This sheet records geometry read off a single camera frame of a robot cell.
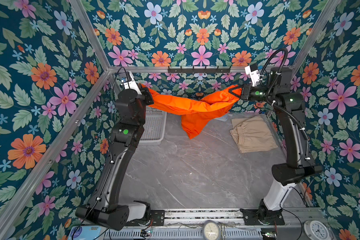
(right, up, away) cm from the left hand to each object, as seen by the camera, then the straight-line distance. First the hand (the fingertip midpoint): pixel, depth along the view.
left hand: (141, 78), depth 58 cm
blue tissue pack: (-27, -66, +7) cm, 72 cm away
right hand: (+37, -3, +6) cm, 38 cm away
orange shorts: (+21, -11, +27) cm, 36 cm away
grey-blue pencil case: (+45, -12, +55) cm, 72 cm away
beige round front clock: (+29, -67, +10) cm, 73 cm away
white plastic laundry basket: (-8, -19, +53) cm, 57 cm away
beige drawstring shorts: (+63, -24, +47) cm, 82 cm away
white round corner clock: (+77, -67, +10) cm, 103 cm away
